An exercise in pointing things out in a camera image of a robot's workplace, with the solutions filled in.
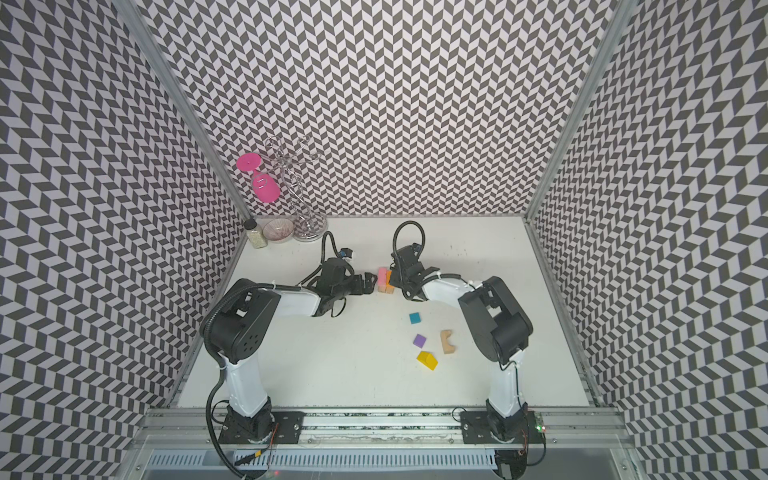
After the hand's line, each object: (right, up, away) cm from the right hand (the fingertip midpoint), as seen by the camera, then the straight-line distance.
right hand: (397, 283), depth 97 cm
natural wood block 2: (-2, -2, -1) cm, 3 cm away
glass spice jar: (-50, +16, +7) cm, 54 cm away
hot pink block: (-5, +2, -1) cm, 5 cm away
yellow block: (+9, -20, -15) cm, 26 cm away
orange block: (-3, +2, -2) cm, 4 cm away
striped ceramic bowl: (-45, +18, +15) cm, 51 cm away
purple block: (+7, -16, -10) cm, 20 cm away
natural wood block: (-5, -2, -1) cm, 5 cm away
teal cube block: (+6, -10, -6) cm, 13 cm away
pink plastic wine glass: (-49, +34, +12) cm, 61 cm away
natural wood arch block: (+15, -17, -13) cm, 26 cm away
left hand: (-10, +2, +1) cm, 10 cm away
